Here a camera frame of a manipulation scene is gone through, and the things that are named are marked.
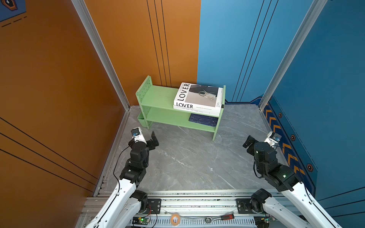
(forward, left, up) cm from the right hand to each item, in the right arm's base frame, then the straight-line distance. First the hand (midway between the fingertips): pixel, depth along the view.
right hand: (252, 140), depth 72 cm
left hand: (+6, +57, 0) cm, 57 cm away
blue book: (+20, +21, -7) cm, 30 cm away
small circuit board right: (-32, -4, -26) cm, 41 cm away
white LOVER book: (+22, +26, +11) cm, 36 cm away
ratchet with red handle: (-31, +24, -21) cm, 44 cm away
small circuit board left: (-31, +57, -24) cm, 69 cm away
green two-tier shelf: (+24, +52, +5) cm, 58 cm away
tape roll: (-29, +40, -22) cm, 54 cm away
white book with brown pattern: (+16, +27, +6) cm, 32 cm away
